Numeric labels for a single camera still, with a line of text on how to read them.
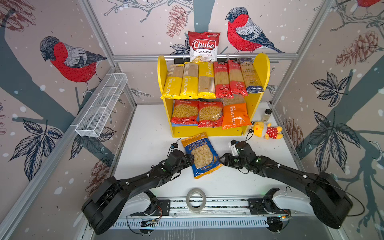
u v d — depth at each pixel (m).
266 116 1.05
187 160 0.76
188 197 0.74
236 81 0.71
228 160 0.74
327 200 0.41
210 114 0.91
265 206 0.66
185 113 0.91
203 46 0.83
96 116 0.73
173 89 0.70
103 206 0.41
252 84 0.70
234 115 0.88
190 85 0.73
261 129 0.97
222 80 0.73
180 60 0.93
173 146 0.80
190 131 1.01
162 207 0.73
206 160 0.87
